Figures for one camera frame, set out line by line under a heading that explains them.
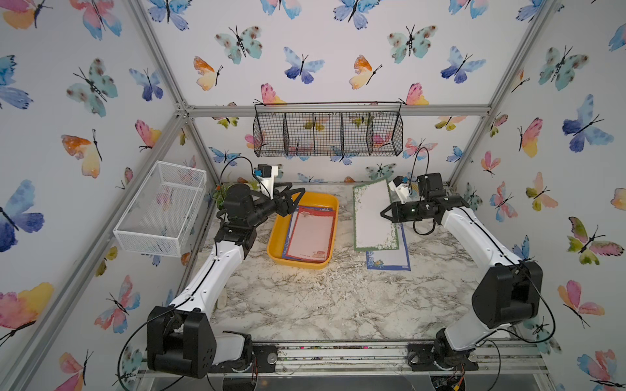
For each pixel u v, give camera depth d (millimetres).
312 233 1021
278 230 1009
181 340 399
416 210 711
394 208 739
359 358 754
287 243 986
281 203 649
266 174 632
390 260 959
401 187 772
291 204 678
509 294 436
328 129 984
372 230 844
